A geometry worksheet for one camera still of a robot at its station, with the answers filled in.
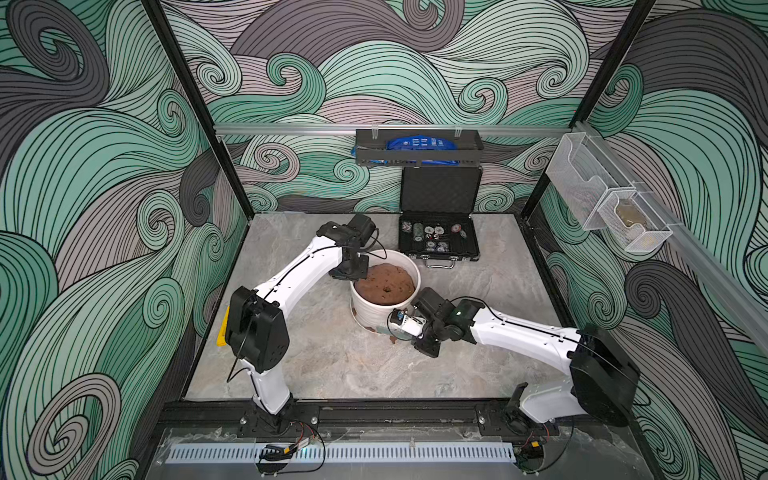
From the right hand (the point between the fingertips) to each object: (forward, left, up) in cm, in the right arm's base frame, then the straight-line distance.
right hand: (420, 336), depth 83 cm
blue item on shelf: (+51, -2, +30) cm, 59 cm away
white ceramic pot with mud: (+14, +8, +6) cm, 17 cm away
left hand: (+15, +17, +11) cm, 26 cm away
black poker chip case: (+48, -11, -4) cm, 49 cm away
